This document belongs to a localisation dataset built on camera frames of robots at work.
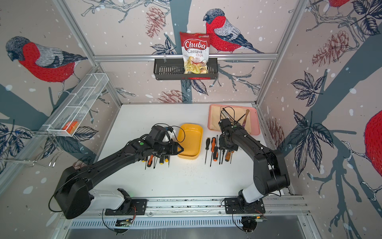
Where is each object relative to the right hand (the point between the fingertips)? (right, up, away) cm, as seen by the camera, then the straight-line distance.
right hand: (226, 145), depth 90 cm
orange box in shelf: (-76, +14, -25) cm, 81 cm away
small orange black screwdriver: (-7, -5, 0) cm, 9 cm away
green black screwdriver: (-3, -3, +5) cm, 7 cm away
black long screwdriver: (-36, -11, -1) cm, 38 cm away
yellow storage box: (-23, +3, +13) cm, 27 cm away
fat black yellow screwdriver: (-37, -8, 0) cm, 38 cm away
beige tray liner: (+14, +19, +25) cm, 34 cm away
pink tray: (+25, +10, +17) cm, 32 cm away
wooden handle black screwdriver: (+1, -7, 0) cm, 7 cm away
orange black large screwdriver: (-8, -1, +5) cm, 10 cm away
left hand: (-26, +1, -12) cm, 29 cm away
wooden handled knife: (+22, +22, +25) cm, 40 cm away
